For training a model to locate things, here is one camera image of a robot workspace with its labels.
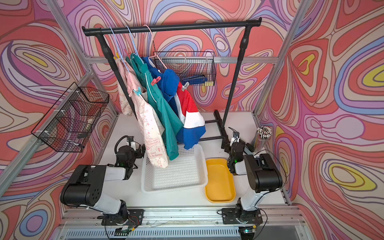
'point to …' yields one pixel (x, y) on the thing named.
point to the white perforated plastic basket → (186, 171)
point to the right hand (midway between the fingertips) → (232, 141)
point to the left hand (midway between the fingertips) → (138, 145)
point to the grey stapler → (249, 149)
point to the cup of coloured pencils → (263, 134)
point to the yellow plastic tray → (221, 182)
